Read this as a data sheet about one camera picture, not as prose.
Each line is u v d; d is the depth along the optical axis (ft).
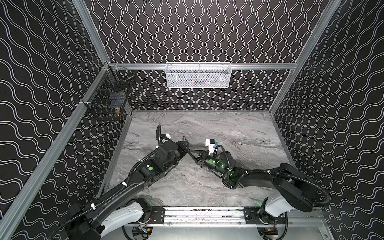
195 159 2.25
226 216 2.49
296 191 1.46
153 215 2.46
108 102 3.06
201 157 2.18
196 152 2.37
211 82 2.96
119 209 1.83
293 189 1.46
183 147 2.10
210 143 2.40
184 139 2.51
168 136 2.29
